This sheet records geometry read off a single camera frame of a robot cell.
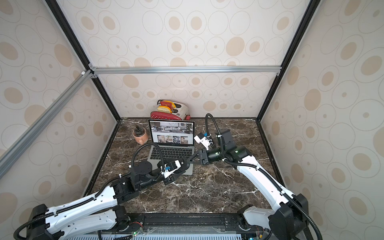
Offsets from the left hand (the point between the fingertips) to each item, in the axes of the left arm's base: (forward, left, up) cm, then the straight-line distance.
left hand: (183, 165), depth 68 cm
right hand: (-1, -3, +2) cm, 3 cm away
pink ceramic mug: (+27, +30, -17) cm, 43 cm away
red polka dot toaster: (+41, +12, -4) cm, 43 cm away
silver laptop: (+29, +8, -18) cm, 35 cm away
